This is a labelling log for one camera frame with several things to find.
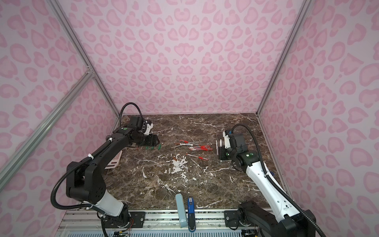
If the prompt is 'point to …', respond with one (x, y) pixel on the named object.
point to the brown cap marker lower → (180, 163)
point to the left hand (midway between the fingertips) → (154, 139)
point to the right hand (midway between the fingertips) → (220, 149)
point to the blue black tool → (191, 215)
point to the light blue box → (183, 220)
